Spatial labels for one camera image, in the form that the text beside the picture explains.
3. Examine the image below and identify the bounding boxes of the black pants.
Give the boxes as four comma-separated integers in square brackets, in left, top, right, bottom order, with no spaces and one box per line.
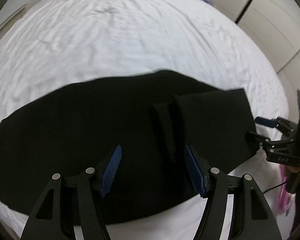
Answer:
[0,70,259,224]

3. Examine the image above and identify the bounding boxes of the white bed sheet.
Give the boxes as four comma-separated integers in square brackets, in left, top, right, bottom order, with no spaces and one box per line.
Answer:
[0,0,288,239]

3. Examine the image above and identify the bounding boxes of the pink plastic bag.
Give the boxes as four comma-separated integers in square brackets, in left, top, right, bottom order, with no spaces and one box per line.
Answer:
[276,165,294,216]

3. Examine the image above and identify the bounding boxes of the white wardrobe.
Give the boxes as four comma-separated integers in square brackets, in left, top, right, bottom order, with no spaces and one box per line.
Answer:
[210,0,300,71]

